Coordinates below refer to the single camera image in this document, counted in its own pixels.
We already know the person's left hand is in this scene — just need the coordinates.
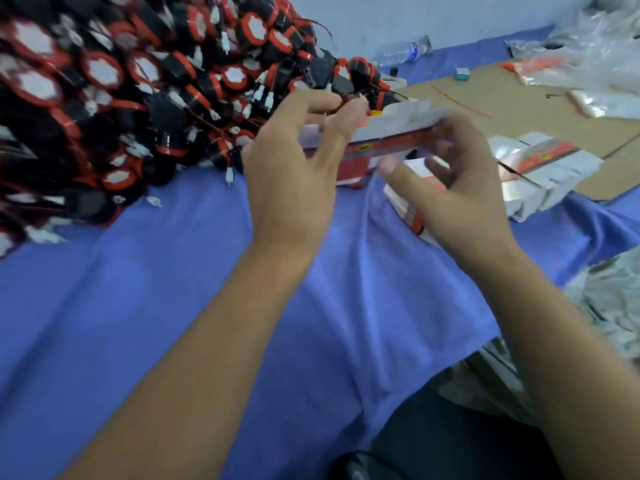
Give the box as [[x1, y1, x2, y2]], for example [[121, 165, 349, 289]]
[[240, 87, 369, 261]]

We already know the pile of black red buzzers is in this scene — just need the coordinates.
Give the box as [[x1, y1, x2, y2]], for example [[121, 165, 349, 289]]
[[0, 0, 401, 261]]

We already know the person's right forearm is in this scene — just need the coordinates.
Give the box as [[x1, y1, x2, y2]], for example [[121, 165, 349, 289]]
[[480, 245, 640, 480]]

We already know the clear plastic water bottle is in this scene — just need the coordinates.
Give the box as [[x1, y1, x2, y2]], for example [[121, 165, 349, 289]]
[[375, 37, 433, 68]]

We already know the stack of box blanks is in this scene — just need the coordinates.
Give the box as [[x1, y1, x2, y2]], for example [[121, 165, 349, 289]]
[[385, 133, 604, 241]]

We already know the brown cardboard sheet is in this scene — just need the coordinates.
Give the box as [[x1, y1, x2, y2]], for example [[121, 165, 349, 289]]
[[400, 59, 640, 204]]

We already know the person's right hand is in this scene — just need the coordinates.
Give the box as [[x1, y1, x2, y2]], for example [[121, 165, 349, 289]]
[[378, 113, 521, 276]]

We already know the pile of clear plastic bags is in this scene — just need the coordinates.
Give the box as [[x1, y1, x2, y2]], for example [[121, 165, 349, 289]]
[[505, 0, 640, 121]]

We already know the blue table cloth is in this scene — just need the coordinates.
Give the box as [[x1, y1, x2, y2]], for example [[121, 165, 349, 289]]
[[0, 25, 640, 480]]

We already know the person's left forearm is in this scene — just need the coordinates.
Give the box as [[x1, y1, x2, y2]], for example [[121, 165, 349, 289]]
[[60, 239, 311, 480]]

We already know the red white carton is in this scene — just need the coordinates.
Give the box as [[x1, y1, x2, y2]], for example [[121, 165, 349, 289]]
[[300, 99, 456, 186]]

